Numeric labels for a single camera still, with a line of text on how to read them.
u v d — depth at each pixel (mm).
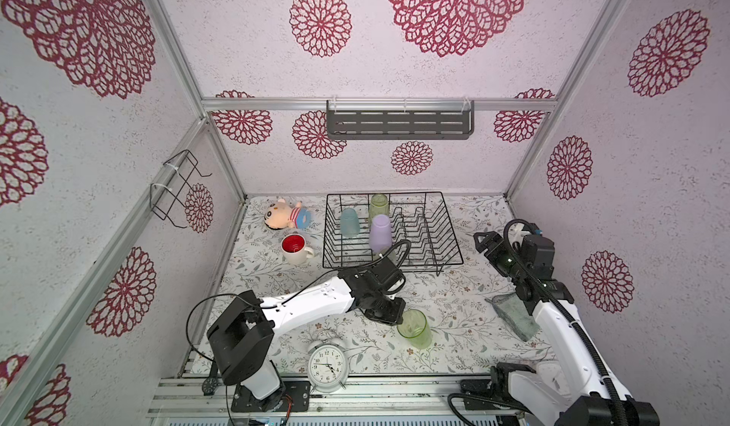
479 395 729
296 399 734
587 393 403
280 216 1038
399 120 939
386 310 695
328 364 759
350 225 1050
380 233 955
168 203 761
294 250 958
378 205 973
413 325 815
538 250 584
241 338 427
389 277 636
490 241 713
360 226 1093
